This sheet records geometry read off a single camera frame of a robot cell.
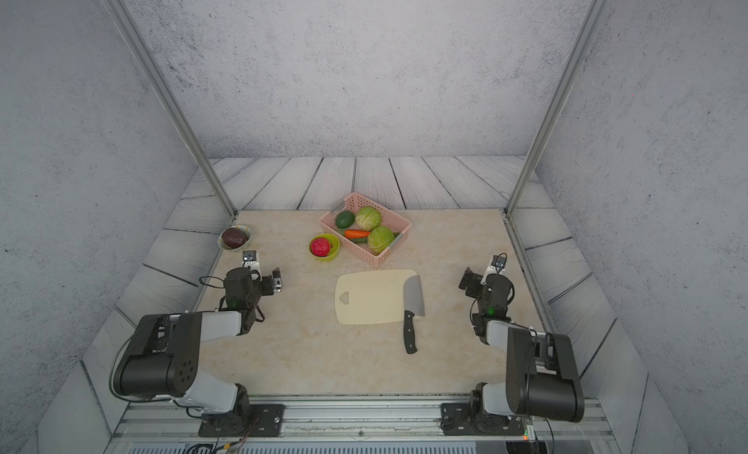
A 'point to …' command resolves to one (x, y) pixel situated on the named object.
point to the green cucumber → (359, 240)
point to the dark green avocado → (345, 219)
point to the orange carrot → (355, 233)
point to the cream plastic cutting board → (370, 297)
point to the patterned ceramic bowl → (247, 241)
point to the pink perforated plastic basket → (399, 224)
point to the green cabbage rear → (368, 218)
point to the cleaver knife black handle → (409, 332)
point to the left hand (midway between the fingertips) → (266, 268)
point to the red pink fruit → (319, 246)
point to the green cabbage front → (380, 239)
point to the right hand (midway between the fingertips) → (486, 270)
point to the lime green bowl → (333, 250)
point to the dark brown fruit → (234, 237)
